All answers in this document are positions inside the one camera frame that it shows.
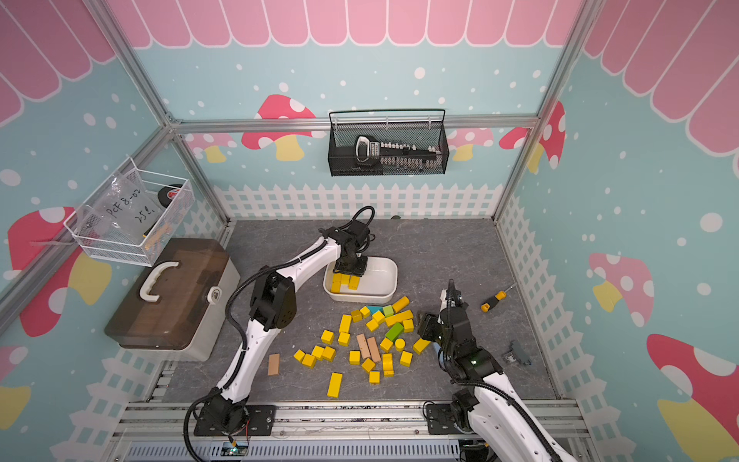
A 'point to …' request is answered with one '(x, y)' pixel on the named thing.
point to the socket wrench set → (397, 157)
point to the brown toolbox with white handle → (185, 305)
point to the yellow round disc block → (399, 344)
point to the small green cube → (388, 310)
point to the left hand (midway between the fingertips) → (357, 275)
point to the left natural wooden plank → (364, 346)
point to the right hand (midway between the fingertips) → (424, 313)
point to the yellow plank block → (344, 279)
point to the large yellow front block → (335, 385)
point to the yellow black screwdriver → (498, 296)
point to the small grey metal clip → (517, 352)
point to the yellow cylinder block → (401, 304)
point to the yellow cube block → (327, 337)
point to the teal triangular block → (373, 309)
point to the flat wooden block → (273, 367)
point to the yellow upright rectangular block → (344, 322)
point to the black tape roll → (166, 194)
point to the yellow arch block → (388, 365)
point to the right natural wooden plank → (374, 349)
